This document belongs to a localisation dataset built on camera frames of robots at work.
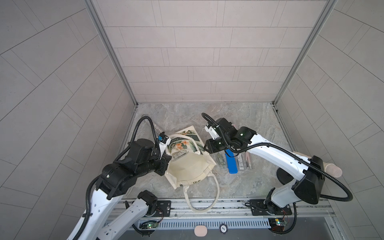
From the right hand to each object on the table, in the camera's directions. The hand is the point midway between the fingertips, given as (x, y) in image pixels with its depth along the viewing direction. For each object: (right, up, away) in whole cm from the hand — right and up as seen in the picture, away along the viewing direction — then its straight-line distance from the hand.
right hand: (205, 149), depth 74 cm
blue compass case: (+16, -10, +13) cm, 23 cm away
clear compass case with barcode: (+21, -10, +11) cm, 26 cm away
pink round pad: (-2, -34, -10) cm, 35 cm away
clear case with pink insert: (+26, -10, +13) cm, 30 cm away
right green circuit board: (+33, -34, -6) cm, 47 cm away
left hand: (-14, -1, -10) cm, 17 cm away
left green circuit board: (-26, -32, -8) cm, 42 cm away
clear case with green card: (+10, -10, +13) cm, 19 cm away
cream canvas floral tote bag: (-9, -10, +10) cm, 17 cm away
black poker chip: (+8, -34, -7) cm, 36 cm away
